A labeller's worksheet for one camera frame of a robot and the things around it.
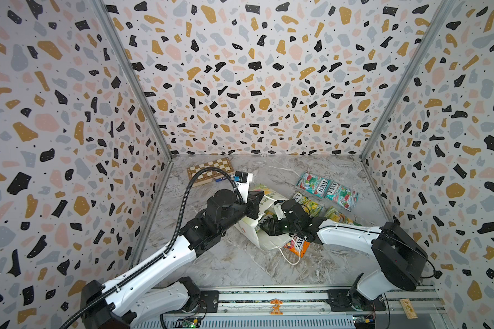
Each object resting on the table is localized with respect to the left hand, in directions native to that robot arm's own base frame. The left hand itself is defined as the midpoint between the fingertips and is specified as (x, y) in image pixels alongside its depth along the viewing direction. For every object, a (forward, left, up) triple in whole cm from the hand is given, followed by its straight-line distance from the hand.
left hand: (264, 190), depth 67 cm
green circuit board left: (-32, +27, -32) cm, 53 cm away
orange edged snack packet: (-7, -15, -31) cm, 35 cm away
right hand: (0, +1, -23) cm, 23 cm away
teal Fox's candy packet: (+25, -27, -30) cm, 47 cm away
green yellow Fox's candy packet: (+11, -25, -31) cm, 41 cm away
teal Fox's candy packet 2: (+16, -42, -30) cm, 54 cm away
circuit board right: (-33, -35, -33) cm, 58 cm away
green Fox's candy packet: (+6, -33, -30) cm, 45 cm away
